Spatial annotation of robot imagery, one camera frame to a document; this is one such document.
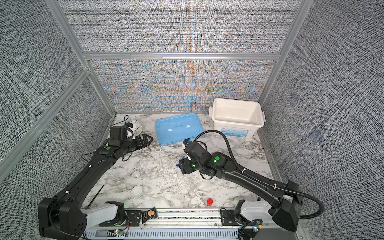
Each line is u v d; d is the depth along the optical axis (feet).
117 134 2.03
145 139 2.40
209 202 2.54
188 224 2.40
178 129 3.64
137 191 2.68
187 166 2.10
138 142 2.35
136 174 2.84
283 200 1.29
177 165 2.36
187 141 2.17
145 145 2.37
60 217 1.27
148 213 2.40
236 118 3.69
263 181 1.39
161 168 2.94
